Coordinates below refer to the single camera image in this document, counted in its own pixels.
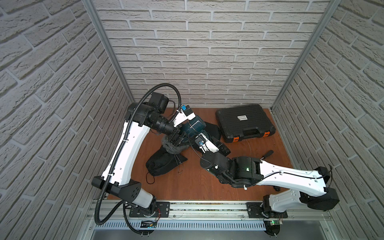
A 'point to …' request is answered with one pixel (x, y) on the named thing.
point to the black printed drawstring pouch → (163, 161)
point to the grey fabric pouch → (176, 150)
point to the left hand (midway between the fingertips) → (191, 135)
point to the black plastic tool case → (244, 121)
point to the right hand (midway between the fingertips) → (212, 141)
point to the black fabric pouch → (213, 130)
